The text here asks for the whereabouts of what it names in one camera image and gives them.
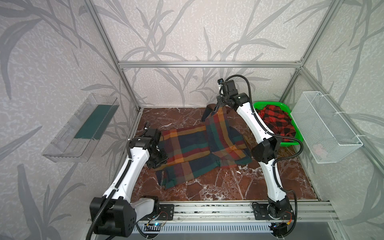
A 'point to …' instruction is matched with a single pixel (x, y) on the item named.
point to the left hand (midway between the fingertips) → (167, 157)
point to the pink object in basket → (319, 149)
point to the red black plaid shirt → (278, 121)
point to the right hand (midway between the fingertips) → (224, 92)
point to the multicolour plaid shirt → (219, 143)
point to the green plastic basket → (283, 106)
